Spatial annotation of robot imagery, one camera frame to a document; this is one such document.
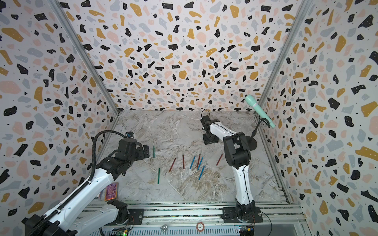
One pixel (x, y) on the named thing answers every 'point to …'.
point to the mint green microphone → (251, 101)
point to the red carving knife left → (172, 164)
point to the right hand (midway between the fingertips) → (212, 141)
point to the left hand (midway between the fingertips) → (144, 148)
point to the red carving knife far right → (219, 159)
